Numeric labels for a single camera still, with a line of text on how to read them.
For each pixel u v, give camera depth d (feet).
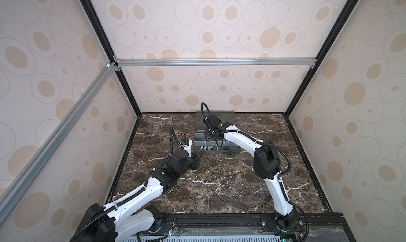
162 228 2.36
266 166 1.85
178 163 1.92
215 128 2.35
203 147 3.28
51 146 1.72
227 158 3.12
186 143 2.30
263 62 6.40
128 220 1.76
